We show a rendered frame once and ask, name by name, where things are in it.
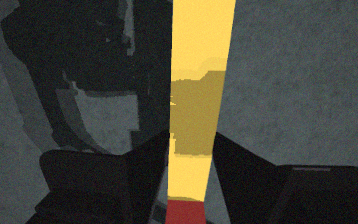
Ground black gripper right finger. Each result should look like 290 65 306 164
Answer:
212 132 358 224

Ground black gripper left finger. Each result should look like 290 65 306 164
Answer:
39 129 170 224

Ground yellow bar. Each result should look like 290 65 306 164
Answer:
165 0 236 224

